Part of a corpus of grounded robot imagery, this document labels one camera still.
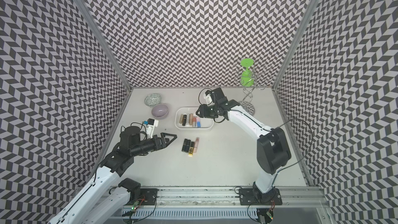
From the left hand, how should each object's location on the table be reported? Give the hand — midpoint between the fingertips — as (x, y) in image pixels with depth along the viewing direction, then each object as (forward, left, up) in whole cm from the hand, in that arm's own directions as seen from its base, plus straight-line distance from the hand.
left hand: (172, 140), depth 72 cm
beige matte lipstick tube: (+22, -6, -16) cm, 28 cm away
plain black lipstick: (+5, -5, -17) cm, 19 cm away
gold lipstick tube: (+22, +1, -16) cm, 28 cm away
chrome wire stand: (+29, -44, +13) cm, 55 cm away
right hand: (+16, -13, -2) cm, 20 cm away
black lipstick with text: (+5, -3, -17) cm, 18 cm away
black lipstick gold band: (+22, -2, -17) cm, 28 cm away
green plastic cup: (+37, -41, +6) cm, 56 cm away
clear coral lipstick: (+21, -8, -17) cm, 28 cm away
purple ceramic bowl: (+27, +15, -14) cm, 34 cm away
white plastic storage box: (+19, -16, -17) cm, 30 cm away
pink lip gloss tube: (+5, -10, -17) cm, 21 cm away
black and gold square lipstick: (+1, -7, -15) cm, 17 cm away
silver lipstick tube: (+22, -4, -16) cm, 28 cm away
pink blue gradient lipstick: (+21, -11, -17) cm, 29 cm away
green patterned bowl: (+38, +22, -15) cm, 47 cm away
